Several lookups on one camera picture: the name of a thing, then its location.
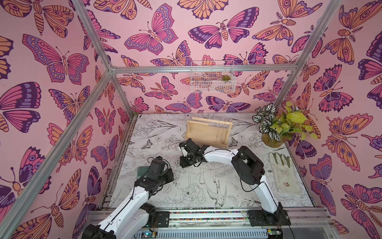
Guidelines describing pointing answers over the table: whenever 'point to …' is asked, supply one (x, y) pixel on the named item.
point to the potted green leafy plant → (276, 130)
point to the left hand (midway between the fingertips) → (174, 172)
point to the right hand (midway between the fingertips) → (180, 162)
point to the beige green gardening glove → (287, 179)
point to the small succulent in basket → (226, 77)
